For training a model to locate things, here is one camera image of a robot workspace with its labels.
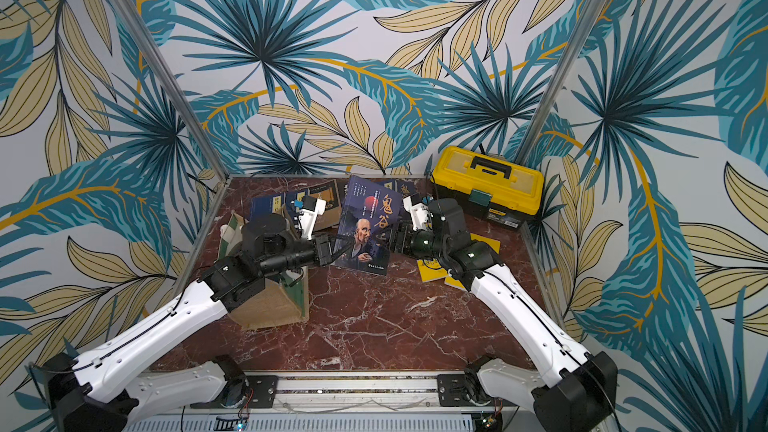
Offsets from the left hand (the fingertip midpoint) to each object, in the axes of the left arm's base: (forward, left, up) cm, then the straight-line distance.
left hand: (353, 247), depth 65 cm
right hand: (+5, -6, -3) cm, 8 cm away
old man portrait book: (+8, -4, +2) cm, 9 cm away
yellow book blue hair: (-4, -17, -2) cm, 18 cm away
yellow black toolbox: (+32, -40, -13) cm, 53 cm away
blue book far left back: (+35, +38, -30) cm, 59 cm away
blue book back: (+38, +28, -28) cm, 55 cm away
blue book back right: (+45, -13, -30) cm, 56 cm away
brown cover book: (+41, +15, -28) cm, 51 cm away
